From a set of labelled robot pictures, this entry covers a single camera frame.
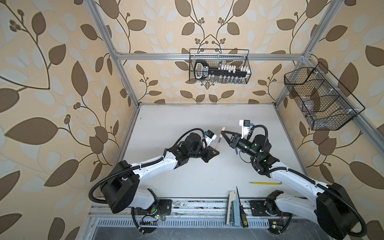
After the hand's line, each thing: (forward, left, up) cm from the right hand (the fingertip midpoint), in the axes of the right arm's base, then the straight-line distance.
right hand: (222, 134), depth 74 cm
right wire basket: (+10, -51, +10) cm, 53 cm away
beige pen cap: (+2, -1, +1) cm, 3 cm away
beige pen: (-2, +1, -4) cm, 5 cm away
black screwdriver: (-32, -8, -23) cm, 40 cm away
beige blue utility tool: (-24, -5, -22) cm, 33 cm away
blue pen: (-9, -5, 0) cm, 10 cm away
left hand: (-6, +1, -8) cm, 10 cm away
